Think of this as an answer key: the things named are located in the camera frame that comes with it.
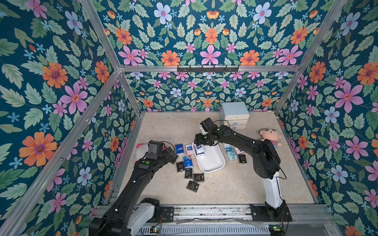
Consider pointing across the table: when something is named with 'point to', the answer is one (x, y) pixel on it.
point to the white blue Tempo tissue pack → (200, 150)
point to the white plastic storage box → (213, 159)
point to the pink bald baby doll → (272, 134)
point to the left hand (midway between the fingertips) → (171, 154)
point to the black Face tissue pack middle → (188, 173)
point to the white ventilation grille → (207, 230)
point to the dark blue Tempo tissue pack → (179, 149)
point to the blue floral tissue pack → (188, 162)
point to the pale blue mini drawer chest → (235, 114)
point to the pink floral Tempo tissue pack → (189, 149)
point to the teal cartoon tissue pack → (231, 155)
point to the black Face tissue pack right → (198, 177)
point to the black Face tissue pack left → (180, 166)
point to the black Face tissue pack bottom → (193, 186)
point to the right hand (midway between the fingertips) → (198, 141)
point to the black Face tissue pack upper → (173, 159)
